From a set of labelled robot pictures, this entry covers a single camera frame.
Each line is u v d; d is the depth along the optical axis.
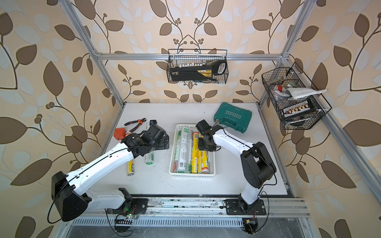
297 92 0.62
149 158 0.87
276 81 0.80
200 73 0.83
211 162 0.79
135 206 0.74
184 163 0.81
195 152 0.91
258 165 0.46
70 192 0.39
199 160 0.87
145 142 0.54
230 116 1.06
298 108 0.67
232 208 0.73
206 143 0.64
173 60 0.93
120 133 0.96
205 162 0.80
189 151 0.90
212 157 0.81
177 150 0.90
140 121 1.08
